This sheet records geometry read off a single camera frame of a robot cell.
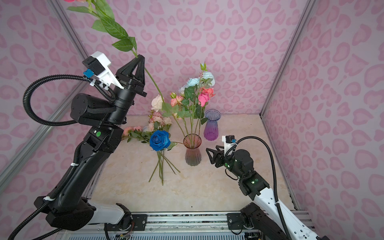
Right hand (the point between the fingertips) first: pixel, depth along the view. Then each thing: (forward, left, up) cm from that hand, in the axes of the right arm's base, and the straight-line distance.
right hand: (211, 148), depth 71 cm
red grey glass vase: (+10, +10, -10) cm, 17 cm away
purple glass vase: (+31, -2, -26) cm, 40 cm away
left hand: (+3, +21, +43) cm, 48 cm away
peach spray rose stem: (+32, +36, -18) cm, 52 cm away
